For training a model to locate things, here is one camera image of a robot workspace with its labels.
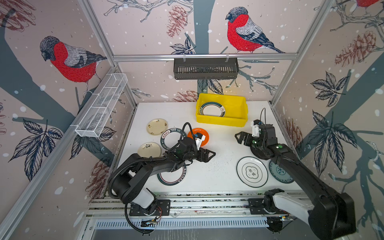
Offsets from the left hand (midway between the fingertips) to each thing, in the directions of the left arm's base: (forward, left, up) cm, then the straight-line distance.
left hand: (213, 151), depth 82 cm
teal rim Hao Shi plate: (+16, +27, -10) cm, 33 cm away
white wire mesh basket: (+19, +61, +20) cm, 66 cm away
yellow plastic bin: (+39, -21, -8) cm, 45 cm away
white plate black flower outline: (-8, -23, -11) cm, 27 cm away
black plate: (-9, -19, +18) cm, 28 cm away
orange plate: (+18, +6, -8) cm, 21 cm away
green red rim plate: (+42, -3, -11) cm, 44 cm away
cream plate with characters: (+25, +39, -12) cm, 48 cm away
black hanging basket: (+55, +3, +18) cm, 58 cm away
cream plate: (+6, +41, -11) cm, 43 cm away
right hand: (+8, -17, +4) cm, 19 cm away
